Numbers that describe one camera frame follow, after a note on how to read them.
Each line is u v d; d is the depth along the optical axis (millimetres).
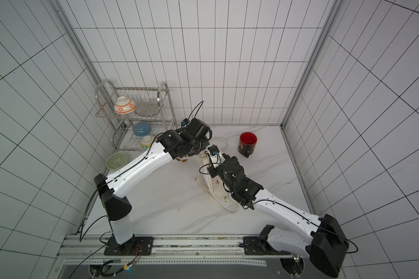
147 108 905
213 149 600
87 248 749
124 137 1037
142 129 1069
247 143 978
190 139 540
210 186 790
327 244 387
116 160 983
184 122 670
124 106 872
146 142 981
